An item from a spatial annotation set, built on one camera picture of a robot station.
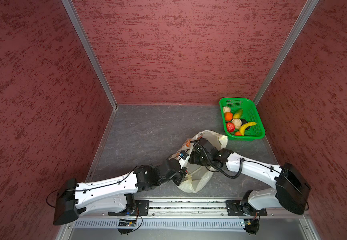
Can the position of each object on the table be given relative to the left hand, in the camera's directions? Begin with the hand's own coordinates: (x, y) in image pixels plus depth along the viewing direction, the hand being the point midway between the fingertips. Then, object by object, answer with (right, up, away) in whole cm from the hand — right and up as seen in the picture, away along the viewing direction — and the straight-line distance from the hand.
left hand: (184, 172), depth 73 cm
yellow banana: (+42, +21, +26) cm, 54 cm away
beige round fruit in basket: (+35, +34, +40) cm, 63 cm away
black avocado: (+44, +25, +31) cm, 59 cm away
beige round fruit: (+39, +24, +30) cm, 55 cm away
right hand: (+4, +2, +10) cm, 11 cm away
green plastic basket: (+53, +31, +40) cm, 73 cm away
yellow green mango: (+43, +30, +38) cm, 65 cm away
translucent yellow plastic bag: (+7, -2, 0) cm, 7 cm away
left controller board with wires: (-29, -27, 0) cm, 40 cm away
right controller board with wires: (+34, -26, -1) cm, 43 cm away
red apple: (+33, +21, +28) cm, 48 cm away
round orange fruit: (+34, +28, +34) cm, 56 cm away
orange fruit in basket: (+38, +16, +26) cm, 49 cm away
